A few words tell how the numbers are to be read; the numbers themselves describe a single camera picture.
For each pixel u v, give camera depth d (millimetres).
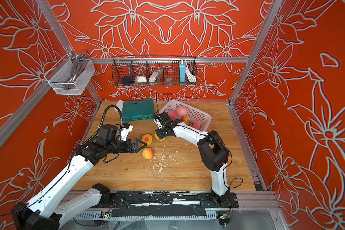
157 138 830
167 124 712
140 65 949
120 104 1156
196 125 953
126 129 674
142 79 867
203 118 1005
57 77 749
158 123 790
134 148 635
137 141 648
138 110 1114
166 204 728
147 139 896
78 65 857
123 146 633
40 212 379
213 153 496
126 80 944
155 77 914
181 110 1000
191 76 899
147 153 840
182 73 872
